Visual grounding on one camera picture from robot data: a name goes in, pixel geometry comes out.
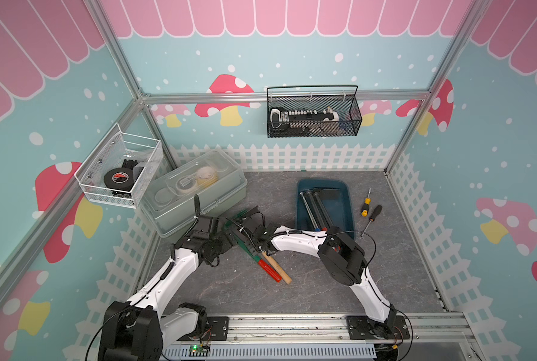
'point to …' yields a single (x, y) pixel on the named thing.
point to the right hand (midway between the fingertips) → (253, 242)
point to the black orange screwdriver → (372, 218)
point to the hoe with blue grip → (315, 226)
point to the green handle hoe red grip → (256, 256)
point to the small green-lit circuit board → (198, 348)
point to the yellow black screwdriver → (365, 208)
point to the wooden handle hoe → (269, 258)
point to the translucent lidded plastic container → (167, 201)
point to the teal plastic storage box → (338, 210)
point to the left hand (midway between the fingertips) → (227, 248)
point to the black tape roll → (120, 178)
